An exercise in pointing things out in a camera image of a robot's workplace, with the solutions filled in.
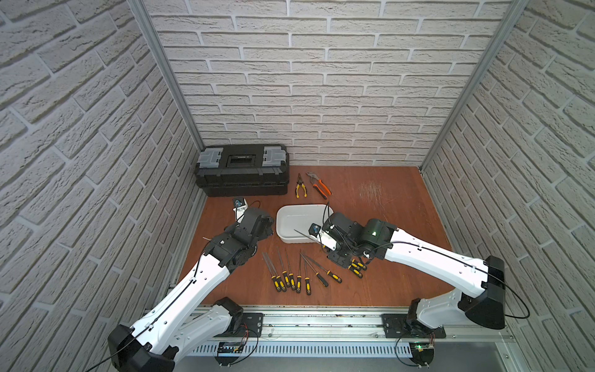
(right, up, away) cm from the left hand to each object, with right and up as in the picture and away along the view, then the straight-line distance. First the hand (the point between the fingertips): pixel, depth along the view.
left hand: (257, 219), depth 76 cm
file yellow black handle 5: (+39, -19, +9) cm, 44 cm away
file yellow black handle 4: (+35, -19, +9) cm, 41 cm away
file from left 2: (+14, -26, +5) cm, 30 cm away
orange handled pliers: (+23, +12, +35) cm, 43 cm away
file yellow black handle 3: (+36, -22, +9) cm, 43 cm away
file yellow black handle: (+21, -6, -12) cm, 25 cm away
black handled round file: (+21, -23, +8) cm, 32 cm away
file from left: (+11, -22, +9) cm, 26 cm away
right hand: (+26, -9, -2) cm, 28 cm away
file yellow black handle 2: (+26, -22, +8) cm, 35 cm away
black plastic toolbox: (-10, +18, +19) cm, 28 cm away
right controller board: (+52, -41, -6) cm, 67 cm away
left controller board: (-9, -41, -3) cm, 42 cm away
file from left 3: (+17, -24, +7) cm, 30 cm away
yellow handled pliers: (+13, +13, +36) cm, 41 cm away
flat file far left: (+6, -25, +5) cm, 26 cm away
